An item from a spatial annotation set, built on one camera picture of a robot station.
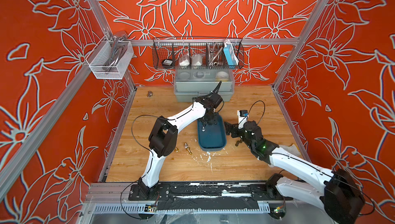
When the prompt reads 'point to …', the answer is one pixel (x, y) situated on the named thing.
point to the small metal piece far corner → (149, 93)
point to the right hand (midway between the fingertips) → (228, 121)
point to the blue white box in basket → (231, 58)
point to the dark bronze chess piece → (236, 144)
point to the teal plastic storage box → (214, 138)
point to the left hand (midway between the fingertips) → (213, 119)
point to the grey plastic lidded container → (190, 83)
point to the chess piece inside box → (203, 129)
